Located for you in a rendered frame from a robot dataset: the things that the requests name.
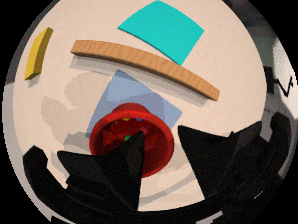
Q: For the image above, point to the yellow rectangular block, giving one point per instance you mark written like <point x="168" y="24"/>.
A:
<point x="36" y="56"/>

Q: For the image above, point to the red cup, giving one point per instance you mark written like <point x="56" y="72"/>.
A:
<point x="159" y="143"/>

